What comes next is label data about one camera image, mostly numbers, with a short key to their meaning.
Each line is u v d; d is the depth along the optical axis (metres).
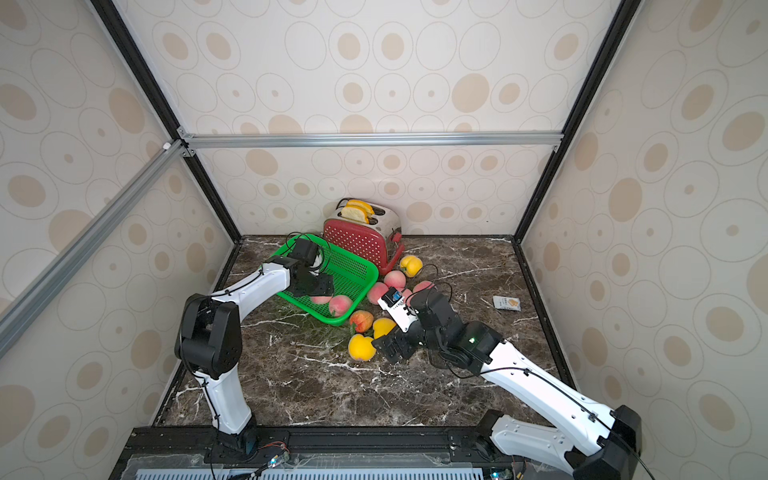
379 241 0.97
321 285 0.86
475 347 0.49
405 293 0.60
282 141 1.95
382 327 0.89
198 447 0.73
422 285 0.99
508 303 1.00
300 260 0.76
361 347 0.85
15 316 0.51
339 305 0.91
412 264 1.04
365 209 1.00
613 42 0.72
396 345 0.61
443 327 0.52
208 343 0.50
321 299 0.91
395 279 1.00
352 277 1.06
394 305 0.61
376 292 0.95
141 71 0.76
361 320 0.90
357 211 1.00
